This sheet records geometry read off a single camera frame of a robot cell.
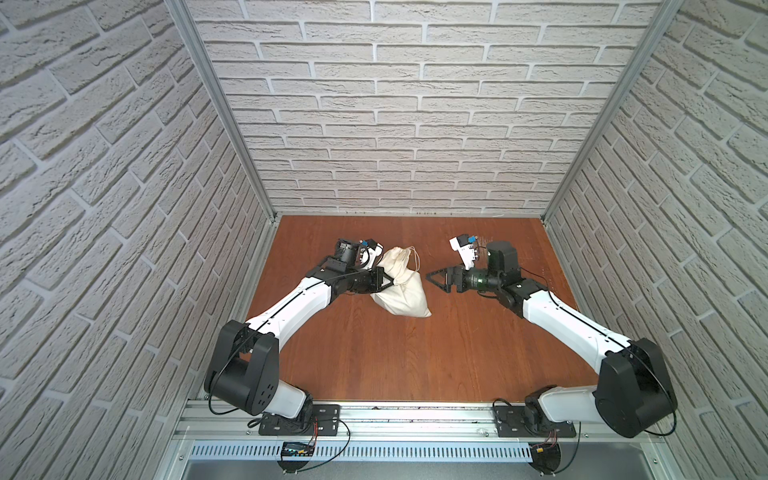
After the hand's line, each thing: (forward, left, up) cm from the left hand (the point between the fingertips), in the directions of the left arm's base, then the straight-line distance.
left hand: (391, 273), depth 83 cm
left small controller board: (-41, +23, -19) cm, 51 cm away
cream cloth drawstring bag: (-6, -4, -2) cm, 8 cm away
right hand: (-4, -9, +4) cm, 11 cm away
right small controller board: (-42, -37, -16) cm, 58 cm away
